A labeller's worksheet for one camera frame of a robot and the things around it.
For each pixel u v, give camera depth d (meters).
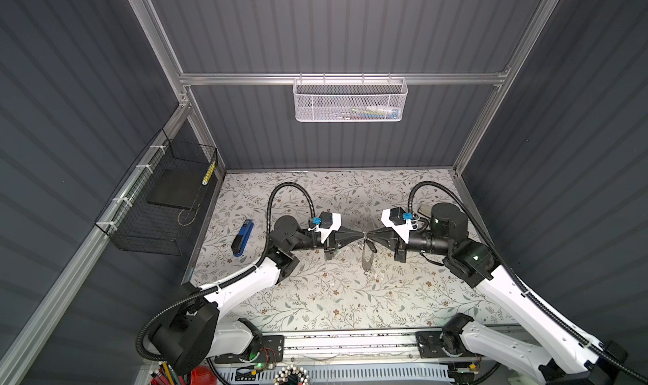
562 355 0.39
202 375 0.69
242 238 0.94
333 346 0.75
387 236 0.58
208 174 0.81
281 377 0.55
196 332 0.40
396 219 0.52
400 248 0.56
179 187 0.75
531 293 0.44
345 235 0.62
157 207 0.75
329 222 0.55
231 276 0.50
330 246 0.60
